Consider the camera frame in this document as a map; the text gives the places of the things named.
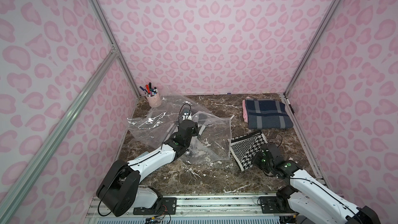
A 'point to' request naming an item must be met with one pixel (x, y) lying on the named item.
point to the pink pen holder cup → (155, 101)
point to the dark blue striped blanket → (267, 113)
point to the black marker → (150, 84)
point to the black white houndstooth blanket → (243, 146)
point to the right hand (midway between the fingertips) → (250, 157)
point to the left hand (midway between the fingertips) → (192, 118)
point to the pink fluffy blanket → (244, 111)
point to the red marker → (147, 88)
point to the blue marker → (143, 89)
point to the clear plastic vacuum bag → (211, 142)
